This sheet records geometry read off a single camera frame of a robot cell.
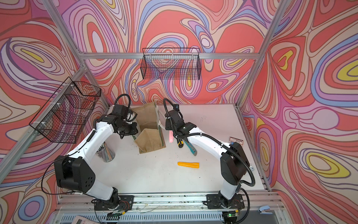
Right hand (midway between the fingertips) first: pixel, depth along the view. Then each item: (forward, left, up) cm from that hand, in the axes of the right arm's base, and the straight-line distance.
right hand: (171, 123), depth 85 cm
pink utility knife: (-8, 0, -3) cm, 9 cm away
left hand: (-3, +20, -2) cm, 21 cm away
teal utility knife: (-9, -13, -18) cm, 24 cm away
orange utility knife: (-20, -14, -18) cm, 30 cm away
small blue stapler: (-44, -48, -18) cm, 68 cm away
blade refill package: (-3, -44, -17) cm, 47 cm away
